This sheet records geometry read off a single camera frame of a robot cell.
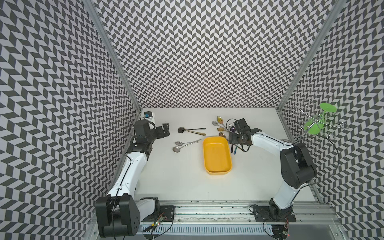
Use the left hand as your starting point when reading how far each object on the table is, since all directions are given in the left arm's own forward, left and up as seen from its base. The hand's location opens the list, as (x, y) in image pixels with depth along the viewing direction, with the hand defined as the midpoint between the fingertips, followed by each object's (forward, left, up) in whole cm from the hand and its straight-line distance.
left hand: (161, 126), depth 82 cm
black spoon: (+12, -8, -20) cm, 25 cm away
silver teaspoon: (+19, -33, -21) cm, 44 cm away
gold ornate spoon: (+14, -37, -22) cm, 45 cm away
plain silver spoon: (-3, -7, -20) cm, 22 cm away
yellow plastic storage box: (-8, -33, -22) cm, 40 cm away
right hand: (0, -46, -16) cm, 48 cm away
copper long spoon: (+7, -37, -19) cm, 42 cm away
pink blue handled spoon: (-5, -44, -21) cm, 49 cm away
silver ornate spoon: (+1, -7, -20) cm, 21 cm away
